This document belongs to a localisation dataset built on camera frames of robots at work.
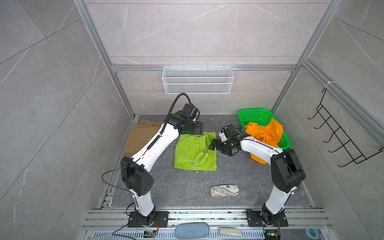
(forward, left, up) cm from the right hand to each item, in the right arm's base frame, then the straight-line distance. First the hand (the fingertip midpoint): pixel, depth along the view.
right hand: (214, 148), depth 92 cm
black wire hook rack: (-9, -56, +24) cm, 62 cm away
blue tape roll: (-44, -43, -7) cm, 62 cm away
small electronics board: (-43, +35, -7) cm, 56 cm away
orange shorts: (+14, -42, -4) cm, 45 cm away
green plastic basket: (+31, -42, -5) cm, 52 cm away
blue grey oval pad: (-42, +14, -3) cm, 44 cm away
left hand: (+4, +11, +18) cm, 21 cm away
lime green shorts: (0, +14, -3) cm, 14 cm away
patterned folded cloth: (-25, -2, -4) cm, 25 cm away
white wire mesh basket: (+41, +9, +23) cm, 48 cm away
